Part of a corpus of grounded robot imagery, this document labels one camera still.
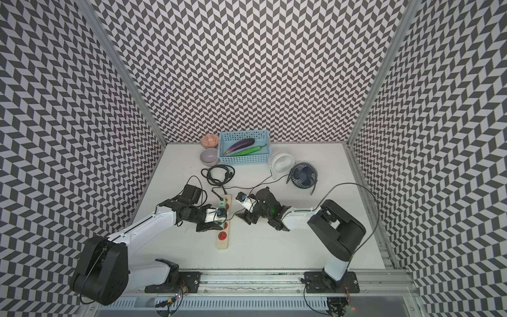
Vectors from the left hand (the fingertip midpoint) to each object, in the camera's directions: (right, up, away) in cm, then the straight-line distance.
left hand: (217, 223), depth 85 cm
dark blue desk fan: (+39, +20, +8) cm, 45 cm away
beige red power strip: (+4, -5, -3) cm, 7 cm away
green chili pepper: (+13, +33, +24) cm, 43 cm away
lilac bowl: (-10, +29, +23) cm, 38 cm away
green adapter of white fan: (+2, +8, +1) cm, 8 cm away
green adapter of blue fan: (+5, +5, -13) cm, 14 cm away
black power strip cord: (+2, +19, +17) cm, 26 cm away
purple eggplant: (+6, +36, +26) cm, 45 cm away
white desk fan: (+29, +27, +11) cm, 41 cm away
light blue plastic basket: (+10, +35, +25) cm, 44 cm away
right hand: (+11, +6, +2) cm, 12 cm away
